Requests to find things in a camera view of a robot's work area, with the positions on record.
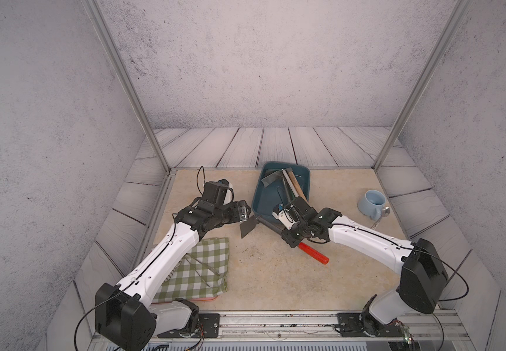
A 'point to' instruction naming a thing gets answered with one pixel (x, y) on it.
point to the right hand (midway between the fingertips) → (286, 234)
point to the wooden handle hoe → (292, 177)
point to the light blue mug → (371, 204)
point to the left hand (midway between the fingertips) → (247, 211)
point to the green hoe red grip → (287, 191)
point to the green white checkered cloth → (202, 274)
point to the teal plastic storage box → (265, 198)
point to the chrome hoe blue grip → (290, 183)
